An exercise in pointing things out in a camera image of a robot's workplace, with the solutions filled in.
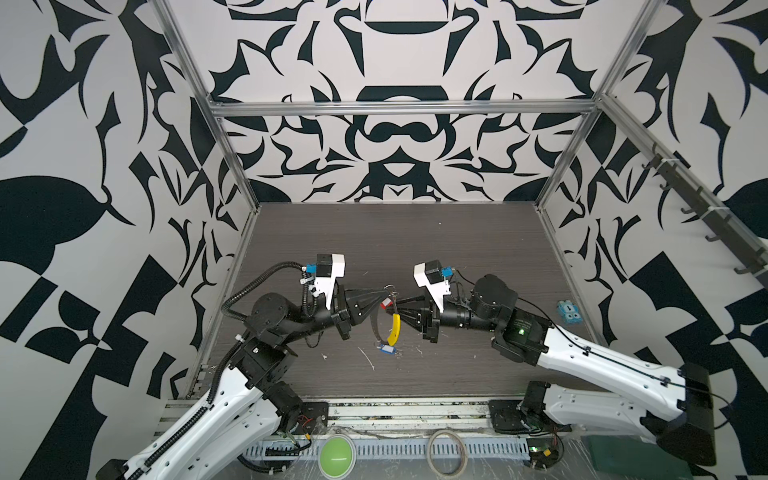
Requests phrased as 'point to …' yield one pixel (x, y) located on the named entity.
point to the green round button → (337, 457)
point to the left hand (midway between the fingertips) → (388, 290)
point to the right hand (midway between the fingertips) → (391, 310)
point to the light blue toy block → (569, 312)
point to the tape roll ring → (429, 458)
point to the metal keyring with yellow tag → (396, 323)
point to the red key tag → (386, 303)
